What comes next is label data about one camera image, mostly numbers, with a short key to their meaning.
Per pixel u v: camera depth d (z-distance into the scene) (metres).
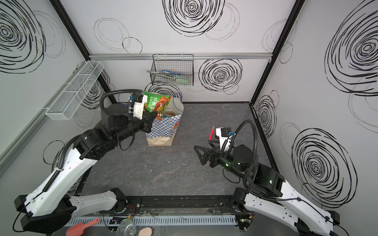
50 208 0.38
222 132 0.51
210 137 0.98
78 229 0.66
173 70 0.89
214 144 0.62
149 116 0.52
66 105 0.73
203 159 0.51
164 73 0.91
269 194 0.41
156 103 0.57
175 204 0.75
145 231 0.66
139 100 0.50
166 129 0.84
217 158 0.50
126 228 0.68
